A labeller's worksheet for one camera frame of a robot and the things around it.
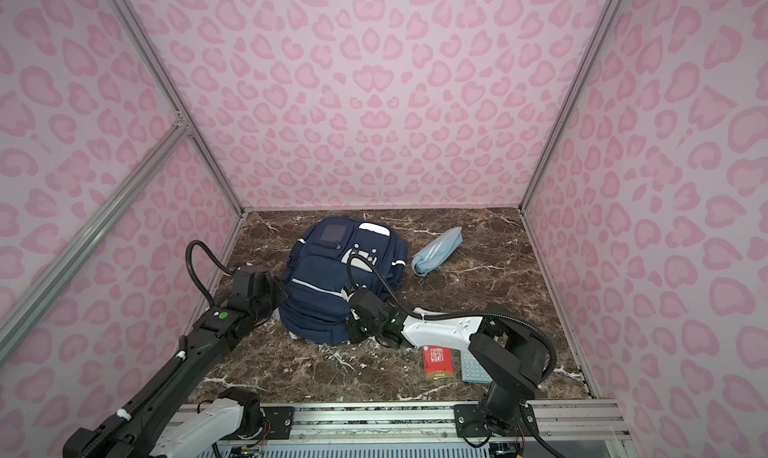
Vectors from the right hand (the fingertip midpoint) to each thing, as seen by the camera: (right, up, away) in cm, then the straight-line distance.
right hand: (347, 324), depth 82 cm
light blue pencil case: (+25, +17, +18) cm, 36 cm away
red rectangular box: (+25, -10, 0) cm, 27 cm away
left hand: (-17, +12, -1) cm, 21 cm away
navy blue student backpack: (-6, +17, +14) cm, 23 cm away
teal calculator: (+34, -12, -2) cm, 36 cm away
